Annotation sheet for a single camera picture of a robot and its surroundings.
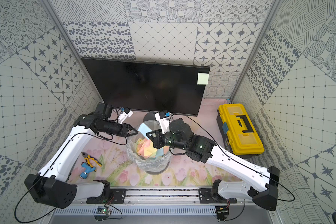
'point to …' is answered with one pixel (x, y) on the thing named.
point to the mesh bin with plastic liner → (153, 165)
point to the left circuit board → (102, 213)
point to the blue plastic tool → (87, 169)
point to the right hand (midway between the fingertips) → (148, 136)
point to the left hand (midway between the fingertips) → (133, 129)
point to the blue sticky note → (143, 129)
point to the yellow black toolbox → (240, 134)
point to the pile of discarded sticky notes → (145, 149)
